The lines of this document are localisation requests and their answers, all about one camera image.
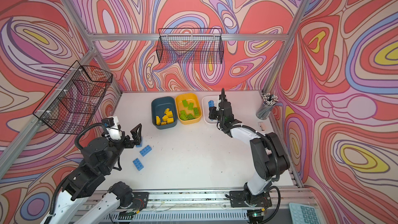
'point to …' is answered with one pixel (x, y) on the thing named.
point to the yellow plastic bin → (190, 97)
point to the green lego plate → (183, 115)
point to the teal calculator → (302, 214)
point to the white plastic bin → (205, 100)
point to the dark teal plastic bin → (164, 112)
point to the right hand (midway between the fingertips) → (211, 111)
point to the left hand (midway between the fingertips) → (133, 125)
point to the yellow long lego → (169, 114)
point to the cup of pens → (266, 107)
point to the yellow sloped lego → (170, 120)
